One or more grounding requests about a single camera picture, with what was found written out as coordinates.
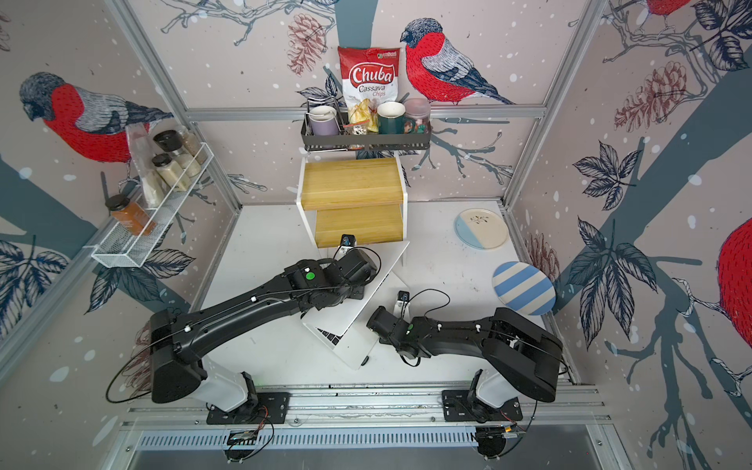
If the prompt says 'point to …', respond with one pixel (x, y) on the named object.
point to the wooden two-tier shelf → (362, 200)
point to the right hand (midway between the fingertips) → (388, 327)
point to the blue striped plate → (524, 288)
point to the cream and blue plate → (481, 228)
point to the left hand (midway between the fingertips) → (362, 275)
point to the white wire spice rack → (126, 238)
